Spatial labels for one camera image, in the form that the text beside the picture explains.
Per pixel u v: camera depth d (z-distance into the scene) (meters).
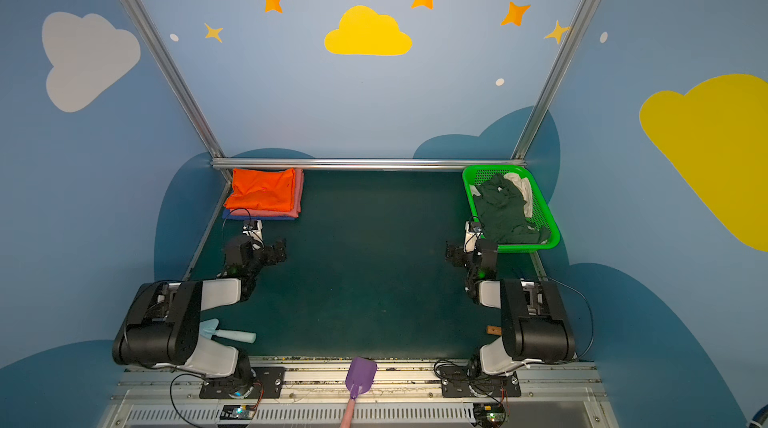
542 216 1.01
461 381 0.75
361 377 0.75
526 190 1.10
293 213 1.07
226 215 1.05
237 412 0.72
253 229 0.82
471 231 0.84
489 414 0.72
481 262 0.73
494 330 0.82
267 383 0.74
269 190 1.08
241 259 0.72
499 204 1.08
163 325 0.45
